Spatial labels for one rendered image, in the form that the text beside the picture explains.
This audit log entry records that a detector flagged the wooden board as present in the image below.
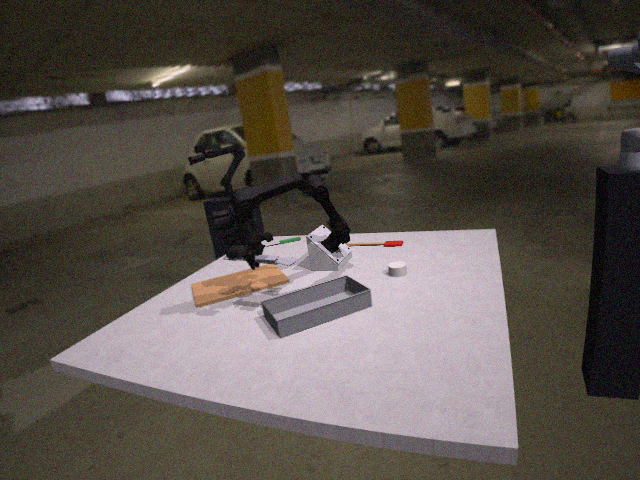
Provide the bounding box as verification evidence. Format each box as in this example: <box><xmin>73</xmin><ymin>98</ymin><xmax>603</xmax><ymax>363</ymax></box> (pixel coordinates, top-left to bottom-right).
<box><xmin>191</xmin><ymin>264</ymin><xmax>290</xmax><ymax>308</ymax></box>

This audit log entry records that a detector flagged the white short cylinder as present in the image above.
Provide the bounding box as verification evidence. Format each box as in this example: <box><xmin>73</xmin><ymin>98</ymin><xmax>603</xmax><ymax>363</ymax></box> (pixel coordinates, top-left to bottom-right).
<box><xmin>388</xmin><ymin>262</ymin><xmax>407</xmax><ymax>277</ymax></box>

